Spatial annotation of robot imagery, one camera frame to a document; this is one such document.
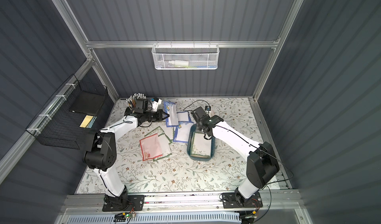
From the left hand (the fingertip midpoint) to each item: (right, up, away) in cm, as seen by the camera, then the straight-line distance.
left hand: (170, 115), depth 91 cm
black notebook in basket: (-46, +8, -8) cm, 48 cm away
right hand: (+20, -7, -6) cm, 22 cm away
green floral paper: (-5, -17, +6) cm, 19 cm away
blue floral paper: (0, +4, +7) cm, 8 cm away
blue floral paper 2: (+7, -12, +9) cm, 16 cm away
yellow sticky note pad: (-40, -3, -16) cm, 43 cm away
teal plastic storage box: (+13, -10, +5) cm, 17 cm away
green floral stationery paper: (-3, -11, +11) cm, 16 cm away
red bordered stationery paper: (-13, -20, +2) cm, 24 cm away
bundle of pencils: (-25, +9, +3) cm, 27 cm away
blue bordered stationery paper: (+7, -1, +16) cm, 18 cm away
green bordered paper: (+19, -20, +3) cm, 28 cm away
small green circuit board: (-19, -48, -21) cm, 56 cm away
